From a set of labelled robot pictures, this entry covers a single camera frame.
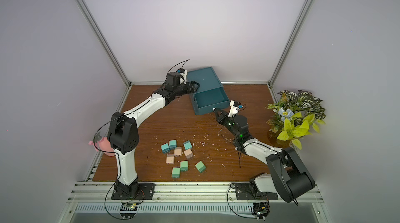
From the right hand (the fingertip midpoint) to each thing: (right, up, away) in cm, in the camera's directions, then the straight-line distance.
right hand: (214, 107), depth 81 cm
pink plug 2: (-14, -26, +2) cm, 29 cm away
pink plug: (-21, -25, +4) cm, 33 cm away
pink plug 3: (-24, -28, +1) cm, 37 cm away
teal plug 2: (-24, -22, +7) cm, 33 cm away
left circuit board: (-42, -46, -9) cm, 63 cm away
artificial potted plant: (+37, -3, -11) cm, 38 cm away
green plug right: (-8, -31, -2) cm, 32 cm away
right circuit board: (+21, -46, -11) cm, 52 cm away
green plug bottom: (-20, -33, -3) cm, 39 cm away
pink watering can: (-57, -19, -3) cm, 60 cm away
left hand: (-10, +13, +9) cm, 19 cm away
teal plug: (-28, -23, +4) cm, 36 cm away
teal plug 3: (-15, -22, +6) cm, 28 cm away
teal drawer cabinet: (-2, +8, +11) cm, 13 cm away
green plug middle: (-16, -31, -1) cm, 35 cm away
